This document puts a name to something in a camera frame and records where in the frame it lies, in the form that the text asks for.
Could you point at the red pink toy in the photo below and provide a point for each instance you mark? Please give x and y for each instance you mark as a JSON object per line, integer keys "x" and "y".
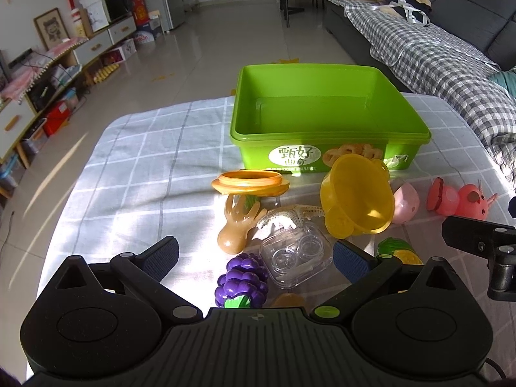
{"x": 442, "y": 199}

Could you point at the pink bunny toy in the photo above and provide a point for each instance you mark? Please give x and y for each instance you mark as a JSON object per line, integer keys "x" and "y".
{"x": 475, "y": 201}

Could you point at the teal pillow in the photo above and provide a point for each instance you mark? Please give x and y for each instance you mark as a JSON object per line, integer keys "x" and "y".
{"x": 504, "y": 82}

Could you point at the beige octopus toy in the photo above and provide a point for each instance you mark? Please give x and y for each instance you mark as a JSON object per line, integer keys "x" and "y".
{"x": 238, "y": 225}

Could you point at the wooden tv cabinet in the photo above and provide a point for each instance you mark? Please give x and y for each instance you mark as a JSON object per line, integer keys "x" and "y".
{"x": 92, "y": 46}

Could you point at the tall red box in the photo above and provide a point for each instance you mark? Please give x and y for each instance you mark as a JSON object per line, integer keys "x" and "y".
{"x": 140, "y": 10}

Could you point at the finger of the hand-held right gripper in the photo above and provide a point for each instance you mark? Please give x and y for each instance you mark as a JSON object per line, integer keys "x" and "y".
{"x": 475, "y": 234}

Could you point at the blue white box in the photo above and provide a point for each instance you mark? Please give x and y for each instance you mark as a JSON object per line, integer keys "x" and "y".
{"x": 145, "y": 36}

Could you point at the dark grey sofa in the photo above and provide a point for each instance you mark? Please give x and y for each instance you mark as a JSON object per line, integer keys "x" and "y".
{"x": 475, "y": 8}

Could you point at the white red box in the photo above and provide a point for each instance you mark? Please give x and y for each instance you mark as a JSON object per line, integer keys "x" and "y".
{"x": 121, "y": 50}

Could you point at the grey checked tablecloth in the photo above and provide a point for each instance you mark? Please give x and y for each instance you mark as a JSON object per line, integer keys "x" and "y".
{"x": 153, "y": 161}

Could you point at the pink cloth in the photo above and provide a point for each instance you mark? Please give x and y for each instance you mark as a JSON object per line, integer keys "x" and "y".
{"x": 36, "y": 68}

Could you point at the small red box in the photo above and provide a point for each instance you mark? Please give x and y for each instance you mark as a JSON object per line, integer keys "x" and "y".
{"x": 56, "y": 117}

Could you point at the framed picture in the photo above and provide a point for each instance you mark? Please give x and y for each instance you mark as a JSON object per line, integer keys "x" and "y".
{"x": 48, "y": 28}

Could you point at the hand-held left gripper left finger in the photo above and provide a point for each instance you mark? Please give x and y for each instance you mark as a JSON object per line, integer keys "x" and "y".
{"x": 162, "y": 258}

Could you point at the clear contact lens case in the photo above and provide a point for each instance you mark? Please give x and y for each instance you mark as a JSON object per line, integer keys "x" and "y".
{"x": 294, "y": 256}

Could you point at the row of yellow bottles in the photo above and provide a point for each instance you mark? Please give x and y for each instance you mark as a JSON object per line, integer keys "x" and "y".
{"x": 103, "y": 73}

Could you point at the purple grape toy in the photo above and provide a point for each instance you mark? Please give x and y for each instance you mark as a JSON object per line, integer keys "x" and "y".
{"x": 244, "y": 280}

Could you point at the black garment with white ribbon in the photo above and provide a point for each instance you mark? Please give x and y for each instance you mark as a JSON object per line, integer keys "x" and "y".
{"x": 407, "y": 6}

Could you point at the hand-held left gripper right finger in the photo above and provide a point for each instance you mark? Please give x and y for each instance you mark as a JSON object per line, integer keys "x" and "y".
{"x": 351, "y": 263}

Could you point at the green plastic box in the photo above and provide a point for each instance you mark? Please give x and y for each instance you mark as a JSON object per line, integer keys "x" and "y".
{"x": 322, "y": 109}

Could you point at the microwave oven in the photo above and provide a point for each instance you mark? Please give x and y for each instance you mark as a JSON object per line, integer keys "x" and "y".
{"x": 115, "y": 8}

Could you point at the green yellow corn toy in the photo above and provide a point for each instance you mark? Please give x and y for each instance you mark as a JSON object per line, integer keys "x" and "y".
{"x": 397, "y": 252}

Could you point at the yellow plastic funnel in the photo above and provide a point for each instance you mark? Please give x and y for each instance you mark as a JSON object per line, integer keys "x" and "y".
{"x": 356, "y": 201}

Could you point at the yellow star floor sticker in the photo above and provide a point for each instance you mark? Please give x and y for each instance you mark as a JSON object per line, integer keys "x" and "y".
{"x": 163, "y": 76}
{"x": 288, "y": 61}

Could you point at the grey checked sofa blanket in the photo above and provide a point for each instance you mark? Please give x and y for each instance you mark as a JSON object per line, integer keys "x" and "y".
{"x": 427, "y": 60}

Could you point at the pink round toy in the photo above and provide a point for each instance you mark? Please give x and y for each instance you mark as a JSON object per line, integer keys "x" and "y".
{"x": 404, "y": 207}

